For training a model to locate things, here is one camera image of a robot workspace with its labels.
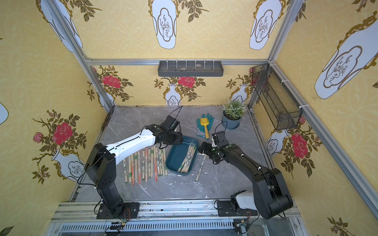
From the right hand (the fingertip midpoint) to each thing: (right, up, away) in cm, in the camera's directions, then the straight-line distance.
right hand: (202, 153), depth 87 cm
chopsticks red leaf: (-41, -10, -1) cm, 42 cm away
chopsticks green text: (-34, -7, +3) cm, 35 cm away
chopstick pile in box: (-10, -7, +1) cm, 12 cm away
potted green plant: (+21, +26, +9) cm, 34 cm away
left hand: (-12, +8, +1) cm, 14 cm away
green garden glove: (0, +12, +18) cm, 22 cm away
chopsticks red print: (-38, -8, +1) cm, 39 cm away
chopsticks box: (-23, -9, 0) cm, 25 cm away
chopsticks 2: (-40, -9, +1) cm, 41 cm away
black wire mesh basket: (+45, +24, -5) cm, 52 cm away
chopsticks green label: (-31, -6, +3) cm, 31 cm away
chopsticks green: (-36, -7, +2) cm, 37 cm away
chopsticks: (-1, -9, +1) cm, 9 cm away
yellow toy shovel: (+3, +18, +22) cm, 29 cm away
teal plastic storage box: (-17, -2, +6) cm, 18 cm away
